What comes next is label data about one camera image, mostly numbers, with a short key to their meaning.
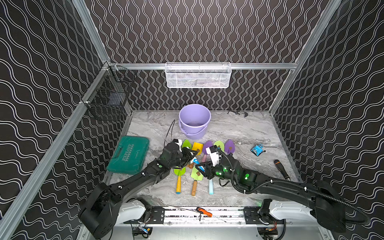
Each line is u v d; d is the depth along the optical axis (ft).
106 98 3.05
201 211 2.45
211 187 2.69
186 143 3.31
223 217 2.50
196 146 3.28
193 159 2.47
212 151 2.23
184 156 2.35
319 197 1.37
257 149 3.09
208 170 2.14
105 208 1.35
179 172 2.91
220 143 3.36
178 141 2.58
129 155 2.96
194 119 3.60
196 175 2.81
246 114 3.85
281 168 2.92
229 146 3.26
